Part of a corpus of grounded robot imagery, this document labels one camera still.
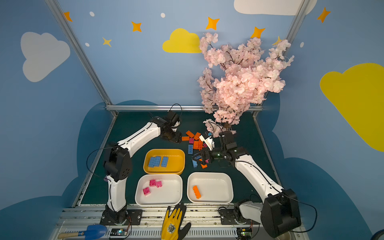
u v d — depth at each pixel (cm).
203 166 93
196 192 80
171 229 70
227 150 63
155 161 93
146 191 82
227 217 74
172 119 74
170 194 80
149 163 91
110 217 68
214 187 84
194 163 91
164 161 93
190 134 108
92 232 70
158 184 84
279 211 41
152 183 84
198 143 102
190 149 99
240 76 59
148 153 91
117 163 51
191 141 104
